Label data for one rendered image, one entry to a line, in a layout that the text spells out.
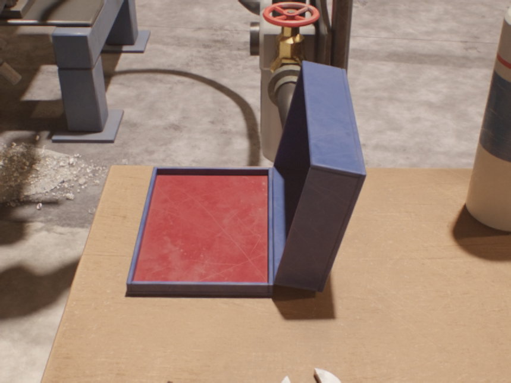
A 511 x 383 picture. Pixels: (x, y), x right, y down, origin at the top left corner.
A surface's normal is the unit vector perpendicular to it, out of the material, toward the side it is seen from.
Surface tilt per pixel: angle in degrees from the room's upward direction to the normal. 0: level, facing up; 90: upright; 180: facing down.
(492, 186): 90
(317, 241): 90
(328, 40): 90
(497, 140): 90
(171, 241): 0
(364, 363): 0
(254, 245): 0
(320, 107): 12
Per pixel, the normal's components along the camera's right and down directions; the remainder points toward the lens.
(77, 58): -0.01, 0.58
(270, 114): -0.65, 0.44
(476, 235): 0.00, -0.82
